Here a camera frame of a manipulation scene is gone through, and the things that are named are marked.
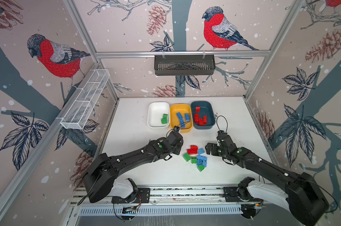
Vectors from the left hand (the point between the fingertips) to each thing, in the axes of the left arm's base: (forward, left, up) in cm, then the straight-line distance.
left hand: (178, 144), depth 82 cm
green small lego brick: (+29, +9, -10) cm, 32 cm away
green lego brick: (+24, +10, -9) cm, 27 cm away
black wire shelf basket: (+58, +3, +17) cm, 61 cm away
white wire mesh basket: (+7, +52, +19) cm, 56 cm away
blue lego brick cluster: (-7, -14, -9) cm, 18 cm away
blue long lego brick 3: (+22, -4, -10) cm, 24 cm away
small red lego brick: (+34, -17, -8) cm, 39 cm away
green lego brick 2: (-11, -14, -10) cm, 20 cm away
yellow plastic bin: (+34, -5, -7) cm, 35 cm away
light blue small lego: (0, -15, -10) cm, 18 cm away
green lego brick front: (-4, -6, -10) cm, 12 cm away
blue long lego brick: (+29, -2, -8) cm, 30 cm away
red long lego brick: (+22, -20, -8) cm, 31 cm away
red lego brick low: (0, -10, -9) cm, 14 cm away
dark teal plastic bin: (+35, -24, -9) cm, 44 cm away
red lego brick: (+25, -15, -7) cm, 30 cm away
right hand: (-1, -21, -6) cm, 21 cm away
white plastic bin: (+29, +14, -8) cm, 33 cm away
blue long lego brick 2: (+27, -8, -9) cm, 29 cm away
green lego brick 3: (-6, -10, -10) cm, 15 cm away
